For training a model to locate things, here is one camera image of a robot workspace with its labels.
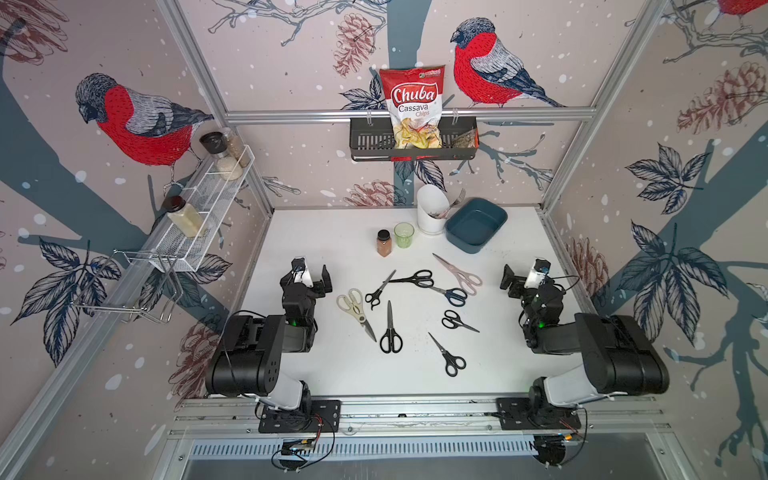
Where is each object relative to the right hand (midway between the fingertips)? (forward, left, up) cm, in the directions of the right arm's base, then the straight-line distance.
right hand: (520, 264), depth 91 cm
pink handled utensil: (+22, +22, 0) cm, 31 cm away
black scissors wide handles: (+1, +30, -10) cm, 32 cm away
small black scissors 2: (-15, +21, -10) cm, 27 cm away
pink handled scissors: (0, +14, -11) cm, 18 cm away
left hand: (-2, +64, +2) cm, 64 cm away
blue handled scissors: (-6, +19, -10) cm, 23 cm away
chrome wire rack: (-25, +89, +27) cm, 96 cm away
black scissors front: (-27, +22, -10) cm, 36 cm away
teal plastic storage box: (+24, +10, -8) cm, 28 cm away
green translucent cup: (+16, +36, -5) cm, 40 cm away
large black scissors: (-22, +40, -9) cm, 46 cm away
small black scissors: (-8, +46, -10) cm, 47 cm away
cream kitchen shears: (-10, +52, -10) cm, 54 cm away
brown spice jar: (+9, +43, -2) cm, 44 cm away
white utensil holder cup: (+28, +26, +1) cm, 38 cm away
